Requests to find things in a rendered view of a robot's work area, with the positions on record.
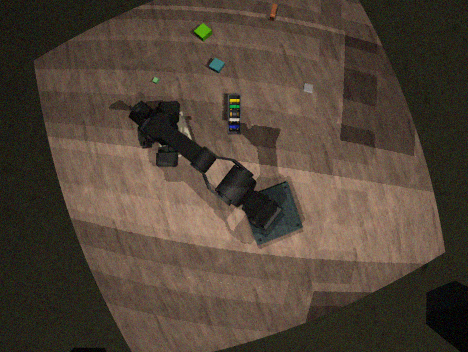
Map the teal cube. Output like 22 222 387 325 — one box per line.
209 57 225 74

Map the small orange block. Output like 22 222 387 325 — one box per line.
269 3 277 21

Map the beige shallow tray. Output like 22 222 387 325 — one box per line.
159 112 193 157

